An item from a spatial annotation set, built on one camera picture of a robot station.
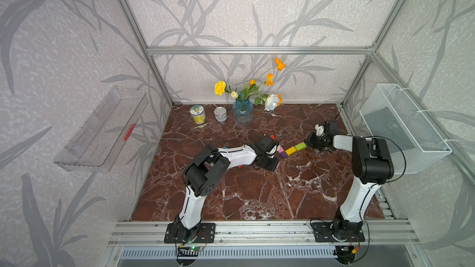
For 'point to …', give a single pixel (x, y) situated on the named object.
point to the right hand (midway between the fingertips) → (303, 139)
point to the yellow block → (290, 151)
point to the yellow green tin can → (198, 114)
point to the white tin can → (220, 113)
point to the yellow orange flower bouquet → (271, 102)
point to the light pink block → (281, 149)
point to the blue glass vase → (243, 112)
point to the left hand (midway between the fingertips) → (276, 167)
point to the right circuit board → (346, 254)
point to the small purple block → (283, 154)
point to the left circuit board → (196, 248)
